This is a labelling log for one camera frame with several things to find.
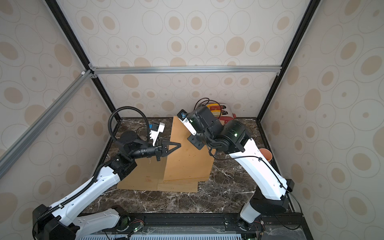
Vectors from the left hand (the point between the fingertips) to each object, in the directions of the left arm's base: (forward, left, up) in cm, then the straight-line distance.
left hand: (181, 149), depth 59 cm
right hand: (+6, -5, +3) cm, 8 cm away
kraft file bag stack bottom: (-1, -2, -8) cm, 9 cm away
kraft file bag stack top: (-1, +3, -36) cm, 37 cm away
